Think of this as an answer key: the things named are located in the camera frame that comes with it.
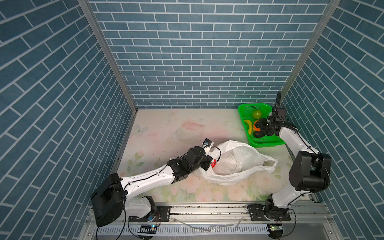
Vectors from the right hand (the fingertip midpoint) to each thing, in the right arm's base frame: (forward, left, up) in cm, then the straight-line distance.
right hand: (257, 123), depth 92 cm
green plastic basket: (+20, +3, -9) cm, 22 cm away
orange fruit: (-7, +2, +2) cm, 7 cm away
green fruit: (+18, -5, -11) cm, 21 cm away
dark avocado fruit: (0, -4, -12) cm, 13 cm away
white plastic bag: (-21, +14, -14) cm, 28 cm away
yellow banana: (+7, +1, -11) cm, 13 cm away
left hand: (-24, +28, 0) cm, 37 cm away
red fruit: (-25, +26, -12) cm, 38 cm away
